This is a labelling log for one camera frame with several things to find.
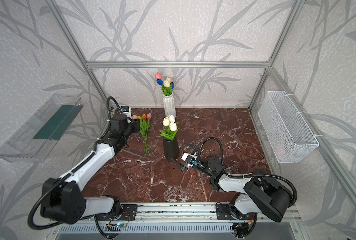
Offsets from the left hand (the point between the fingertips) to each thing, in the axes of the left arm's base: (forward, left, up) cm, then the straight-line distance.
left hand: (139, 114), depth 84 cm
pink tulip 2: (+18, +2, -22) cm, 28 cm away
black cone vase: (-14, -18, -14) cm, 27 cm away
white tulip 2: (-7, -19, +5) cm, 21 cm away
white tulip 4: (-10, -17, +7) cm, 21 cm away
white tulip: (+17, -15, +9) cm, 24 cm away
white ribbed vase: (+17, -15, -10) cm, 24 cm away
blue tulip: (+19, -10, +9) cm, 23 cm away
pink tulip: (+24, -9, +9) cm, 27 cm away
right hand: (-18, -24, -1) cm, 30 cm away
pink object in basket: (-20, -74, -3) cm, 77 cm away
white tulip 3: (-14, -21, +8) cm, 26 cm away
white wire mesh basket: (-21, -70, +11) cm, 74 cm away
